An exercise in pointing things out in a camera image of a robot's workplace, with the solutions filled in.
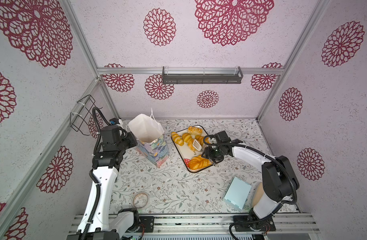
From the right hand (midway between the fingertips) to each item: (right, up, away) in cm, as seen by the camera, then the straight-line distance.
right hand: (204, 153), depth 91 cm
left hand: (-39, +10, -16) cm, 43 cm away
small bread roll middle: (-10, +9, +13) cm, 19 cm away
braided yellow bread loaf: (-3, -5, +1) cm, 7 cm away
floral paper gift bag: (-29, +9, -16) cm, 34 cm away
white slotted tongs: (-5, +5, +4) cm, 8 cm away
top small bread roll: (-4, +14, +18) cm, 23 cm away
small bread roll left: (-17, +9, +12) cm, 23 cm away
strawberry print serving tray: (-12, -2, +9) cm, 15 cm away
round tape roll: (-37, -24, -9) cm, 45 cm away
